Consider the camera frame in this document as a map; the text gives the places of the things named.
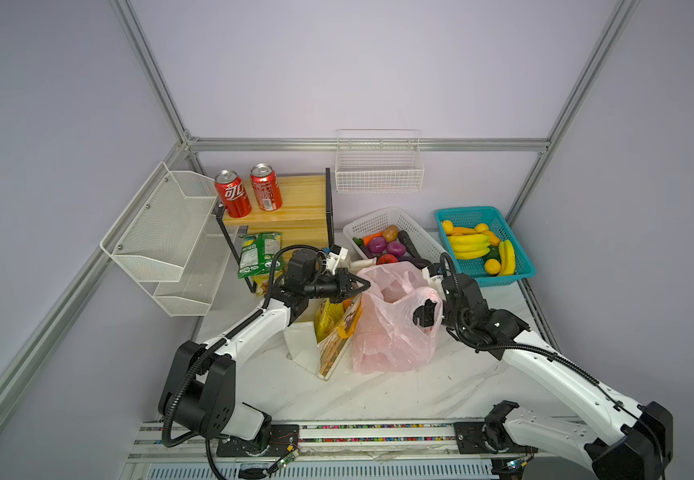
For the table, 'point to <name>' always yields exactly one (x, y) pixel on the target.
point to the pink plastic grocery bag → (387, 337)
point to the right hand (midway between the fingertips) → (409, 302)
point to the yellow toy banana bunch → (470, 246)
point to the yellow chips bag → (327, 316)
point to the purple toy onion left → (377, 244)
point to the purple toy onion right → (396, 248)
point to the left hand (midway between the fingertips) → (369, 285)
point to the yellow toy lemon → (448, 226)
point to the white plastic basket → (358, 232)
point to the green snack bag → (256, 251)
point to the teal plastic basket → (487, 220)
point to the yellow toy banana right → (507, 258)
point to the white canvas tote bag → (324, 358)
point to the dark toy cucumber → (405, 239)
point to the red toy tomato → (386, 259)
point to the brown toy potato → (390, 232)
